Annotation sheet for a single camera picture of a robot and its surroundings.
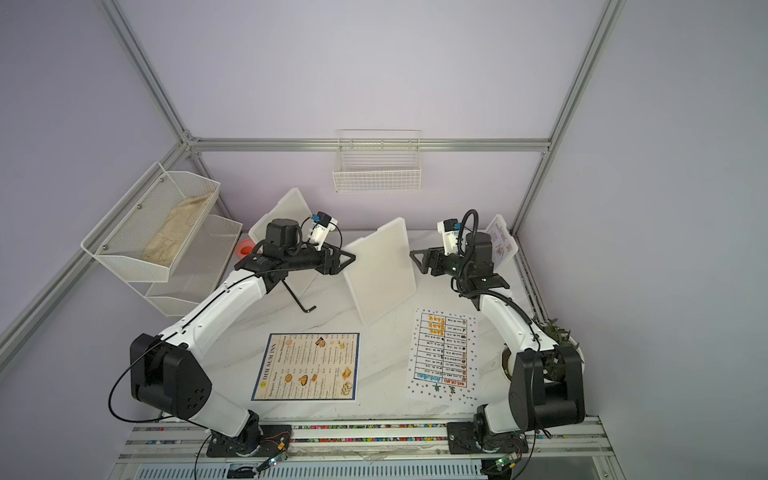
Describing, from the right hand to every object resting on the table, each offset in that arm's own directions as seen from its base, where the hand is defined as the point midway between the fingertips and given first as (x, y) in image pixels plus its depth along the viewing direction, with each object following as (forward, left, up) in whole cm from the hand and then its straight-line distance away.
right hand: (423, 256), depth 83 cm
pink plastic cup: (+14, +59, -10) cm, 62 cm away
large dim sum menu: (-23, +34, -22) cm, 47 cm away
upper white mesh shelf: (+2, +73, +10) cm, 74 cm away
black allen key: (-4, +38, -22) cm, 44 cm away
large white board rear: (+17, +40, +5) cm, 43 cm away
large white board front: (-5, +12, -2) cm, 13 cm away
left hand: (-2, +21, +3) cm, 22 cm away
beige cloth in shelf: (+2, +68, +8) cm, 69 cm away
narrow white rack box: (+12, -28, -3) cm, 31 cm away
